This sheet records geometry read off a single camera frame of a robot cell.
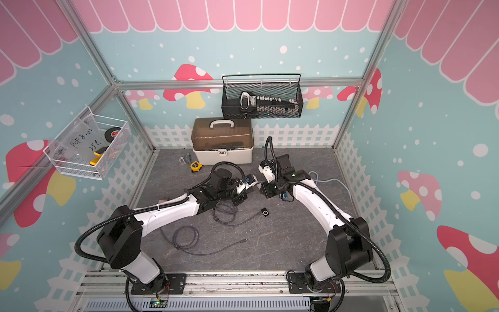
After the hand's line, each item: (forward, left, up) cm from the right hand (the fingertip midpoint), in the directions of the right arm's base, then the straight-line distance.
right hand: (263, 189), depth 84 cm
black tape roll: (+16, +63, +20) cm, 67 cm away
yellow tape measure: (+24, +37, -12) cm, 46 cm away
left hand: (0, +6, 0) cm, 6 cm away
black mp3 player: (-4, -1, -14) cm, 14 cm away
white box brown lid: (+30, +21, +2) cm, 37 cm away
